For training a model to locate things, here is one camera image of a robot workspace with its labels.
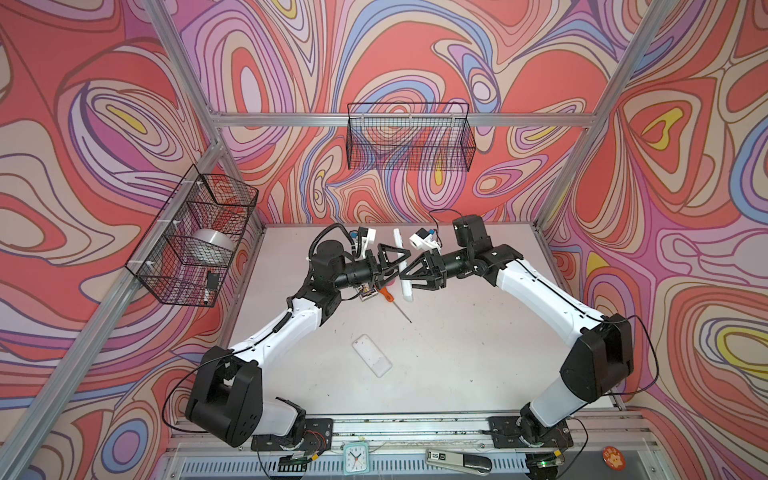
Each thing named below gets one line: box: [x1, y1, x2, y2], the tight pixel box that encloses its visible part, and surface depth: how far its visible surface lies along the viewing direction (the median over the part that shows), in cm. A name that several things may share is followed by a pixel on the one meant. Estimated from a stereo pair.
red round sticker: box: [602, 446, 627, 472], surface depth 72 cm
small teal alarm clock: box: [343, 442, 370, 475], surface depth 70 cm
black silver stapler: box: [426, 448, 493, 476], surface depth 69 cm
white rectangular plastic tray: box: [352, 334, 393, 378], surface depth 88 cm
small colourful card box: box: [359, 287, 379, 301], surface depth 100 cm
